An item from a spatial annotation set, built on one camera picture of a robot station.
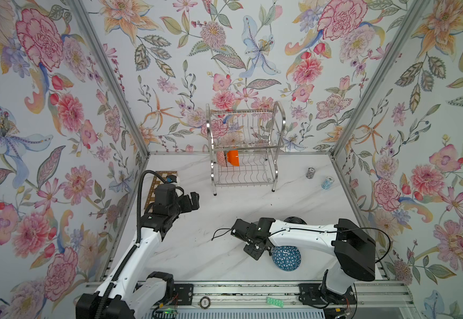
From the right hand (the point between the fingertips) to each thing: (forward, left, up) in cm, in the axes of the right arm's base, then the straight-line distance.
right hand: (253, 244), depth 84 cm
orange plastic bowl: (+42, +10, +8) cm, 44 cm away
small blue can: (+32, -39, +1) cm, 50 cm away
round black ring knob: (-21, +18, -1) cm, 28 cm away
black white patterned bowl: (+40, +16, +10) cm, 44 cm away
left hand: (+14, +25, +16) cm, 33 cm away
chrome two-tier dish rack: (+60, +4, +1) cm, 60 cm away
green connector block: (-20, -7, -1) cm, 21 cm away
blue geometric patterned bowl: (-4, -13, -2) cm, 14 cm away
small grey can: (+40, -32, 0) cm, 51 cm away
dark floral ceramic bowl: (+11, -19, +2) cm, 22 cm away
